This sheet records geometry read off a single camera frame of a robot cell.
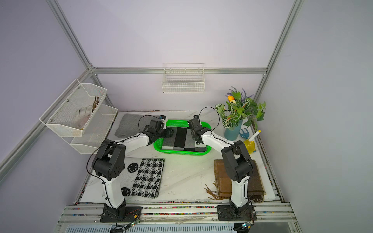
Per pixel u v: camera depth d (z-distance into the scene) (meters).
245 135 1.04
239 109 0.74
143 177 0.82
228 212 0.73
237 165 0.50
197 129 0.74
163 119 0.90
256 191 0.78
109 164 0.51
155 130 0.78
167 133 0.88
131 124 1.08
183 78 0.95
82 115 0.78
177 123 1.18
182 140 1.02
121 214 0.65
